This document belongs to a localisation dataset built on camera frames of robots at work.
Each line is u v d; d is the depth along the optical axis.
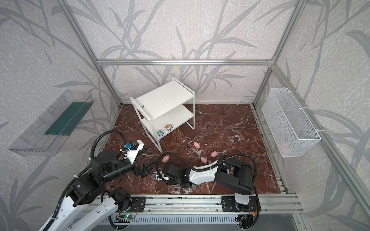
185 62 0.99
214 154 0.91
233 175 0.46
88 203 0.46
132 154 0.55
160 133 0.80
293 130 0.61
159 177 0.69
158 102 0.76
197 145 0.95
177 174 0.64
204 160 0.88
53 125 0.67
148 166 0.56
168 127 0.82
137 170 0.55
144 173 0.56
